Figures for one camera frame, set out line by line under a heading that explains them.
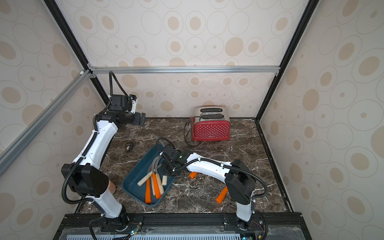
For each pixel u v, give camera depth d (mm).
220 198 813
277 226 734
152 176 853
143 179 826
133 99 730
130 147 1012
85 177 445
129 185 844
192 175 893
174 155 630
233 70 1818
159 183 818
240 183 455
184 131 1039
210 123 946
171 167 583
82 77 848
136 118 745
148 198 794
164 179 762
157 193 796
